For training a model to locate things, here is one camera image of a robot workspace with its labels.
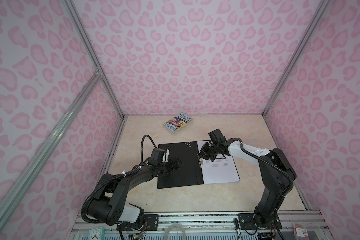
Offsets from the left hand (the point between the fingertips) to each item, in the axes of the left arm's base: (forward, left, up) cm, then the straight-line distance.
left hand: (178, 165), depth 89 cm
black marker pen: (-32, -28, -3) cm, 42 cm away
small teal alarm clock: (-32, +37, -2) cm, 49 cm away
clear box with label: (-34, -56, -2) cm, 65 cm away
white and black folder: (-2, -10, -4) cm, 11 cm away
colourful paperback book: (+36, +1, -2) cm, 36 cm away
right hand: (+6, -11, +5) cm, 13 cm away
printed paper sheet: (-2, -24, -4) cm, 25 cm away
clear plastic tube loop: (-32, +6, -5) cm, 33 cm away
